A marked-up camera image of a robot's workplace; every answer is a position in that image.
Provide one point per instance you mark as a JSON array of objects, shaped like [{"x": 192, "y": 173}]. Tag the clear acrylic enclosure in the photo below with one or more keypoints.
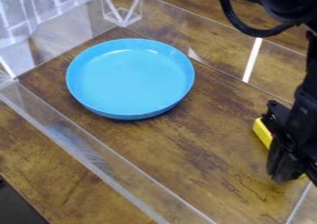
[{"x": 185, "y": 168}]

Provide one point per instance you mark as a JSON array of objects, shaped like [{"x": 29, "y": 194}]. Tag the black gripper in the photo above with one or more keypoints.
[{"x": 294, "y": 152}]

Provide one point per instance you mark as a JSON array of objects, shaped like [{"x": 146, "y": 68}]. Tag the yellow butter block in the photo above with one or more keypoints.
[{"x": 263, "y": 133}]

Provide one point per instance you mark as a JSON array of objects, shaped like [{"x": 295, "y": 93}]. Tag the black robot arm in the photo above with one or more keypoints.
[{"x": 299, "y": 12}]

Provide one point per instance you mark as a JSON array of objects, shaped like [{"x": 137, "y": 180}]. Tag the blue round tray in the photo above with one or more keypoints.
[{"x": 130, "y": 78}]

